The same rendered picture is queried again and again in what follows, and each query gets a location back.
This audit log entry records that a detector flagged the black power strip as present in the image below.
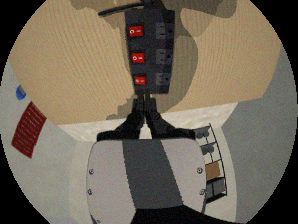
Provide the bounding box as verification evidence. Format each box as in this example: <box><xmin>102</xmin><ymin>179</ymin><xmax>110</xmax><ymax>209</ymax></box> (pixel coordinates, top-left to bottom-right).
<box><xmin>98</xmin><ymin>0</ymin><xmax>175</xmax><ymax>95</ymax></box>

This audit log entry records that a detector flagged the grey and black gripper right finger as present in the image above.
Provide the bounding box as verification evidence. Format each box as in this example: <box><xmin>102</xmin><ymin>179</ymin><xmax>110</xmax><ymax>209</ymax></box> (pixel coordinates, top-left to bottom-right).
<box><xmin>145</xmin><ymin>89</ymin><xmax>195</xmax><ymax>139</ymax></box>

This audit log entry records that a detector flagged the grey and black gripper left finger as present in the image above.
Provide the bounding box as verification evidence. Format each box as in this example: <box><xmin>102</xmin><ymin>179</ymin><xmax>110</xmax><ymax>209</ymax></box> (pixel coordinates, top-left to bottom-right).
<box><xmin>96</xmin><ymin>89</ymin><xmax>145</xmax><ymax>142</ymax></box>

